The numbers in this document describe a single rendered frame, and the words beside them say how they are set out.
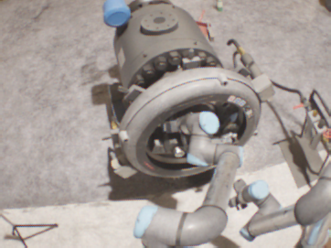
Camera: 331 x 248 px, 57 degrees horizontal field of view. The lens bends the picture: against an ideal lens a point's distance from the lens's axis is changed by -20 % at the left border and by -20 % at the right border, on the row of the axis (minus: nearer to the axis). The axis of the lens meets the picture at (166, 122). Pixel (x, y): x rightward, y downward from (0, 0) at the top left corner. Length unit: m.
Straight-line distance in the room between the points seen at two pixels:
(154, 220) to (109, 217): 1.40
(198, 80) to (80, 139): 1.38
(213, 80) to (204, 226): 0.82
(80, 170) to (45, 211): 0.46
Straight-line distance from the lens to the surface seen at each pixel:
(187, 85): 1.61
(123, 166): 1.97
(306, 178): 2.50
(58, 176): 2.67
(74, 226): 2.45
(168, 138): 1.73
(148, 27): 2.02
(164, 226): 1.00
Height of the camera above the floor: 2.15
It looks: 52 degrees down
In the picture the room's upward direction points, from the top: 10 degrees counter-clockwise
